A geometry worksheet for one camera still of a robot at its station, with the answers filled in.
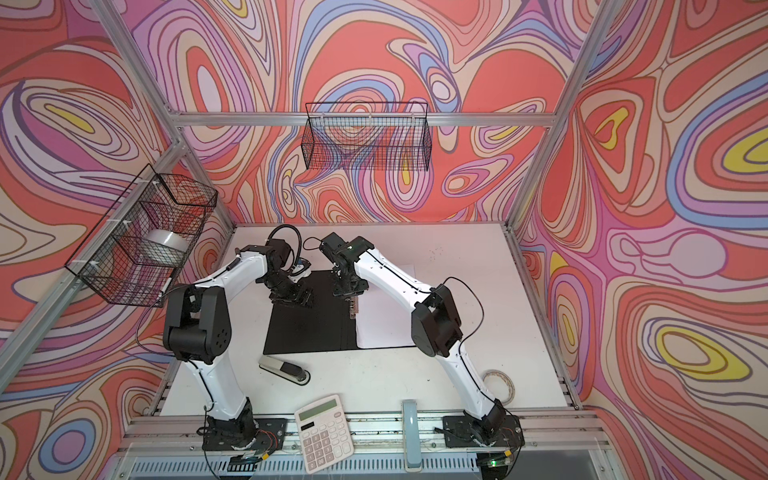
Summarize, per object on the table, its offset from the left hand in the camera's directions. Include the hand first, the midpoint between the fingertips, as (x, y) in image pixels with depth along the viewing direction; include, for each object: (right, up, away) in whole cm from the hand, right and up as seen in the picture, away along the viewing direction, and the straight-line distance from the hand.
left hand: (306, 302), depth 93 cm
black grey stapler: (-2, -17, -13) cm, 21 cm away
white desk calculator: (+10, -29, -21) cm, 37 cm away
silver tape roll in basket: (-29, +19, -19) cm, 39 cm away
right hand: (+14, +1, -5) cm, 15 cm away
